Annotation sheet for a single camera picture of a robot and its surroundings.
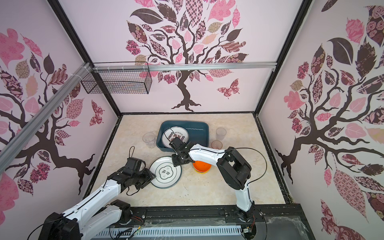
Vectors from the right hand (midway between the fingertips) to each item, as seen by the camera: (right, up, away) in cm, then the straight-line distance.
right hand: (175, 160), depth 89 cm
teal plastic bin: (+15, +16, +21) cm, 30 cm away
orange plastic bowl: (+16, -2, -7) cm, 17 cm away
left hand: (-11, -10, -5) cm, 16 cm away
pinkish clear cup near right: (+27, +9, +10) cm, 30 cm away
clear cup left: (-20, +12, +13) cm, 27 cm away
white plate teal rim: (-4, -8, -3) cm, 10 cm away
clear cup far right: (+30, +16, +13) cm, 36 cm away
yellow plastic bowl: (+16, -6, -5) cm, 18 cm away
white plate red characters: (-6, +16, +18) cm, 24 cm away
